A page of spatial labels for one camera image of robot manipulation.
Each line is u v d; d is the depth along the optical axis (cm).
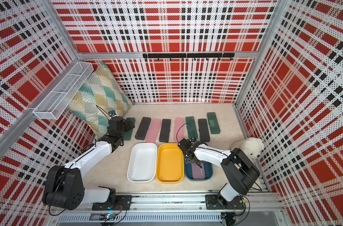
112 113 75
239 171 44
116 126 66
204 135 100
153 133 105
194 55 89
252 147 74
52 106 69
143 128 107
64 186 42
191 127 104
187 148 66
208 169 85
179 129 104
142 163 89
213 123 108
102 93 89
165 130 105
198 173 82
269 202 76
